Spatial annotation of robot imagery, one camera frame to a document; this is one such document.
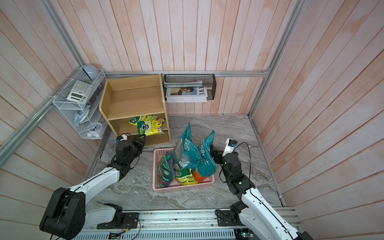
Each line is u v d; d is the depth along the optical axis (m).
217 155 0.69
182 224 0.73
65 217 0.40
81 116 0.79
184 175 0.77
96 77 0.82
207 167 0.72
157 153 0.92
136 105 0.83
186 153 0.73
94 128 0.90
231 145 0.65
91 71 0.82
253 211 0.50
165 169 0.73
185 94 0.93
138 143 0.76
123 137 0.78
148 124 0.88
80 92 0.76
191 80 1.01
